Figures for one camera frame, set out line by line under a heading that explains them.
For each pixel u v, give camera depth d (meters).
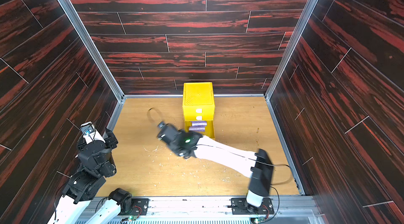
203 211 0.73
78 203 0.43
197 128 0.99
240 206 0.73
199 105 0.87
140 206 0.72
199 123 1.01
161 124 0.63
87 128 0.50
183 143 0.53
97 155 0.45
